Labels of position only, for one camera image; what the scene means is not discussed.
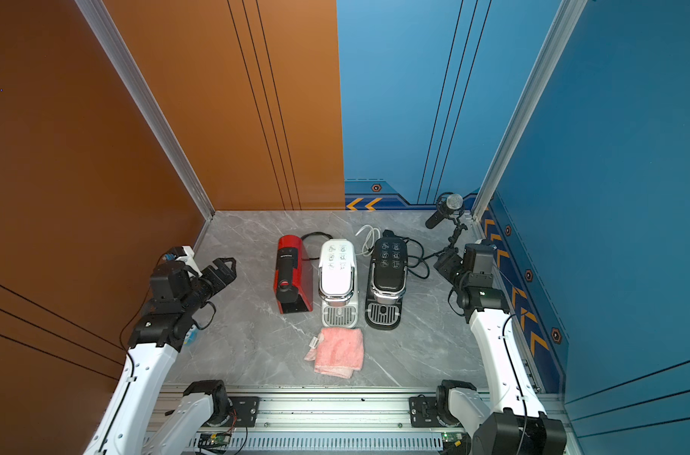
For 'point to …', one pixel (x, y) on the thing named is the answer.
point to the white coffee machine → (338, 284)
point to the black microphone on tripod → (448, 205)
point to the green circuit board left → (214, 442)
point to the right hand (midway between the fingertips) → (446, 260)
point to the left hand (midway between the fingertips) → (226, 262)
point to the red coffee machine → (294, 276)
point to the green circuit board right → (455, 444)
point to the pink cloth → (337, 352)
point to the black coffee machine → (388, 281)
